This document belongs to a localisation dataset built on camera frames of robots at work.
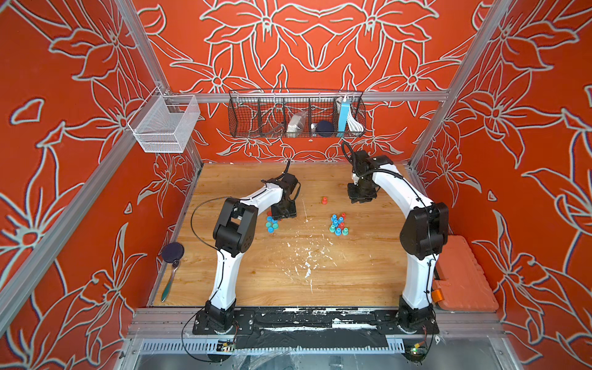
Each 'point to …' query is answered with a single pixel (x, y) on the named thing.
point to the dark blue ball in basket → (324, 129)
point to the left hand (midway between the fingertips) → (289, 215)
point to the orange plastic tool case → (459, 283)
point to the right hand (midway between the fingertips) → (351, 198)
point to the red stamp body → (324, 200)
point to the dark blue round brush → (172, 252)
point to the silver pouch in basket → (296, 123)
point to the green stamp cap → (268, 224)
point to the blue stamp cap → (269, 218)
